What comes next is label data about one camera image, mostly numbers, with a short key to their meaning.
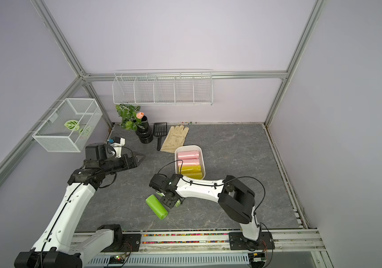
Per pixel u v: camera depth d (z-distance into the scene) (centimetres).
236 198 49
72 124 78
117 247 69
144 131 105
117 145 68
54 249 38
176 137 112
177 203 77
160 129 119
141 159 72
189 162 96
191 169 92
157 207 81
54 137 68
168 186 60
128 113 90
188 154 100
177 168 93
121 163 66
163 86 99
